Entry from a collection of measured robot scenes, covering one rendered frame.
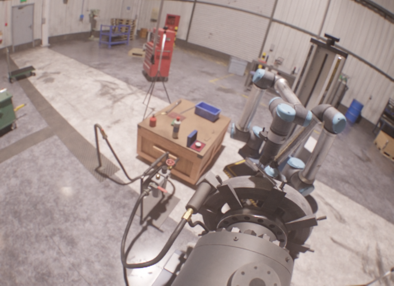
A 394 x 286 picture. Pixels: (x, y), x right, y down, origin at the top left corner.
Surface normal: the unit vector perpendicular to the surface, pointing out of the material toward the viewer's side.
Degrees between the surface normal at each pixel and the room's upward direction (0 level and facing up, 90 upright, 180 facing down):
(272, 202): 90
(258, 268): 0
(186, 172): 90
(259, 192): 90
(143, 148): 90
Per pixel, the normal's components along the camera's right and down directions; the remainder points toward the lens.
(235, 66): -0.04, 0.57
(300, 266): 0.21, -0.80
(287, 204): -0.43, 0.44
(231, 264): -0.16, -0.89
